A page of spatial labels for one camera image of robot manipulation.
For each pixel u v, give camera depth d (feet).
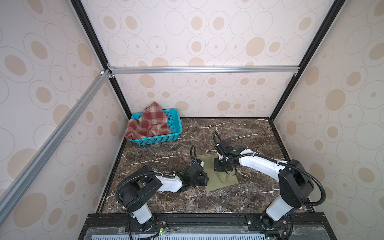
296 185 1.47
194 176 2.29
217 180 2.80
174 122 3.80
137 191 1.47
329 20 2.35
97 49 2.65
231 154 2.09
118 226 2.40
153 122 3.66
